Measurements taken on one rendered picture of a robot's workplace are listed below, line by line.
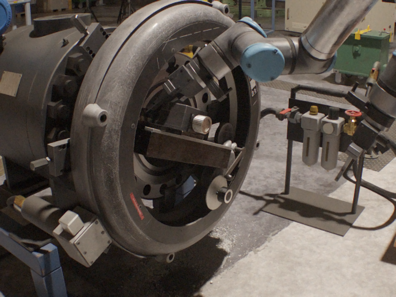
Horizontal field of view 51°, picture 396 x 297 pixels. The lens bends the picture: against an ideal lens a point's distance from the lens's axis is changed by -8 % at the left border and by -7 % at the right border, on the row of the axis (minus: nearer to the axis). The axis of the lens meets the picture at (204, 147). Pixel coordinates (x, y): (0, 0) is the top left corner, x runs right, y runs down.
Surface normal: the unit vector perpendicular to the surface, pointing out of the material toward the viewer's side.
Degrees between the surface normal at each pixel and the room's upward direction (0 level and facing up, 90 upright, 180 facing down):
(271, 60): 101
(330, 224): 0
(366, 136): 83
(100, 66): 51
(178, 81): 67
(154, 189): 90
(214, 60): 78
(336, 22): 124
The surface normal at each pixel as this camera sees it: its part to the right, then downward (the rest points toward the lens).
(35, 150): -0.58, 0.47
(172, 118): -0.55, -0.12
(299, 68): 0.21, 0.80
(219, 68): 0.26, 0.54
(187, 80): -0.20, -0.03
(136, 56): 0.50, -0.06
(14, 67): -0.47, -0.34
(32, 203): -0.28, -0.69
